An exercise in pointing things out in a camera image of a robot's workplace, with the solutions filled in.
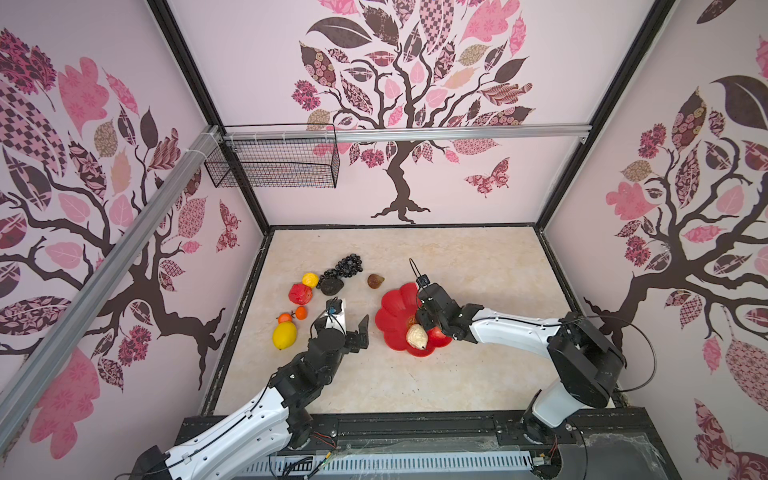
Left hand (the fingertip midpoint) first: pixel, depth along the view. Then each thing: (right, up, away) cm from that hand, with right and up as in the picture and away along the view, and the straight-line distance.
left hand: (353, 321), depth 79 cm
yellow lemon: (-21, -6, +7) cm, 23 cm away
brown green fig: (+5, +9, +21) cm, 23 cm away
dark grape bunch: (-5, +14, +24) cm, 28 cm away
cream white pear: (+18, -5, +5) cm, 19 cm away
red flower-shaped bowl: (+13, -1, +16) cm, 20 cm away
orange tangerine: (-19, -1, +16) cm, 25 cm away
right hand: (+21, +3, +11) cm, 24 cm away
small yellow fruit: (-18, +10, +21) cm, 29 cm away
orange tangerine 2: (-24, -2, +14) cm, 28 cm away
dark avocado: (-10, +7, +19) cm, 22 cm away
